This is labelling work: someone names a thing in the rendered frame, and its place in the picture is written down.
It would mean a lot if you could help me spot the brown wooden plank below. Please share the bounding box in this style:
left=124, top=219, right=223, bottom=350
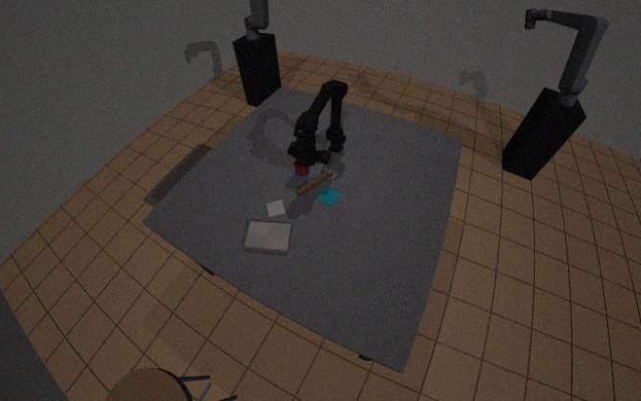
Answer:
left=297, top=169, right=333, bottom=197

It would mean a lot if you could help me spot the red cup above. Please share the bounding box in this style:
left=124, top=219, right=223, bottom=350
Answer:
left=294, top=159, right=309, bottom=177

